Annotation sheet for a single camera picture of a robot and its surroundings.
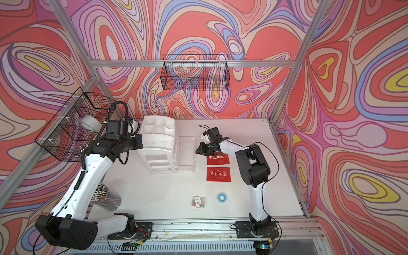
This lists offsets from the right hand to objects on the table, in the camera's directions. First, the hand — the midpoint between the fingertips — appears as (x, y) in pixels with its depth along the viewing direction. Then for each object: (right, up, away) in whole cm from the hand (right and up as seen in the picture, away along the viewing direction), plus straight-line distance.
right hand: (197, 155), depth 96 cm
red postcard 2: (+13, -11, -3) cm, 17 cm away
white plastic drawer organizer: (-21, +14, -10) cm, 28 cm away
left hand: (-26, +11, -19) cm, 34 cm away
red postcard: (+13, -2, +2) cm, 13 cm away
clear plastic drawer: (-7, +1, +5) cm, 9 cm away
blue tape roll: (+13, -20, -14) cm, 28 cm away
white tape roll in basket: (-50, +19, -22) cm, 58 cm away
